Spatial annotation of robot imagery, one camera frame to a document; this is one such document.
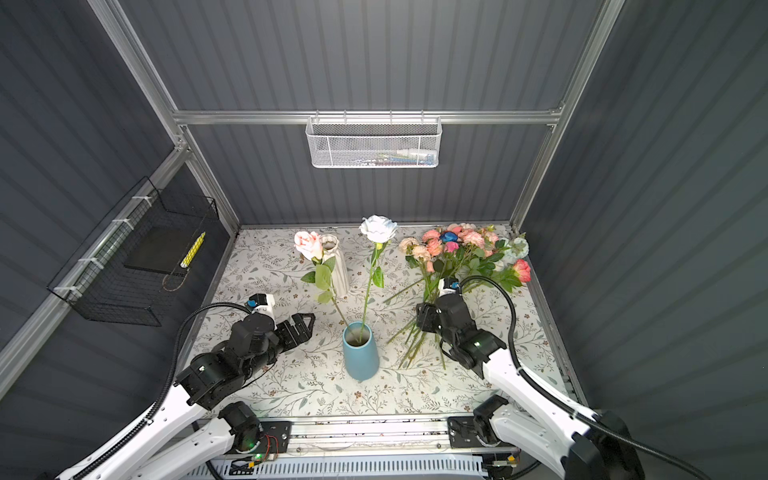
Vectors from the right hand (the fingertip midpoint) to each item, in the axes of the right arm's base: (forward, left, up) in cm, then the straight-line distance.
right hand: (427, 309), depth 82 cm
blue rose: (+35, -11, -8) cm, 38 cm away
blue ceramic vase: (-14, +17, +6) cm, 23 cm away
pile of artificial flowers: (+27, -13, -7) cm, 30 cm away
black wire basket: (+1, +74, +18) cm, 76 cm away
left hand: (-7, +32, +6) cm, 33 cm away
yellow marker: (+6, +61, +17) cm, 63 cm away
